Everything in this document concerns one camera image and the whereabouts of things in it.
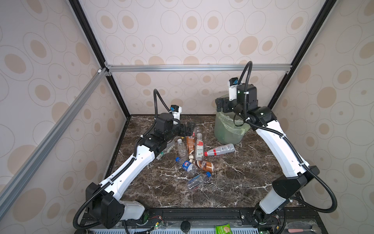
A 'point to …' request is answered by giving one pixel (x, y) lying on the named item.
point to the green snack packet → (224, 228)
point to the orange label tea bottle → (190, 144)
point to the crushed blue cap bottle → (198, 180)
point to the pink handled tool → (314, 229)
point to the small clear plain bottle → (182, 150)
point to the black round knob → (185, 225)
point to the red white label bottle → (199, 146)
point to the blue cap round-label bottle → (187, 166)
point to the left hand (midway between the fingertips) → (191, 121)
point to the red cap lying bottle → (225, 149)
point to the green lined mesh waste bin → (226, 131)
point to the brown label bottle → (205, 165)
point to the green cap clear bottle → (169, 146)
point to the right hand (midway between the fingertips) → (225, 97)
